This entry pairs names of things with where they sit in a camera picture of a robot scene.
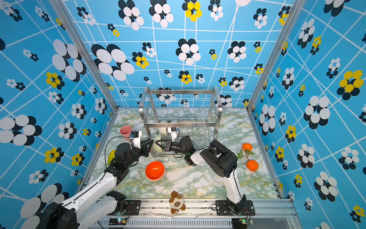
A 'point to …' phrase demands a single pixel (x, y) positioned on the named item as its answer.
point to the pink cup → (126, 130)
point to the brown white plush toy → (176, 202)
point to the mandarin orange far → (247, 146)
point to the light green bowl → (157, 149)
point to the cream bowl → (162, 130)
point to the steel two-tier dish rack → (195, 113)
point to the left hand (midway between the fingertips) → (153, 139)
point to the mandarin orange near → (252, 165)
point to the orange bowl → (155, 171)
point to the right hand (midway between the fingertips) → (157, 143)
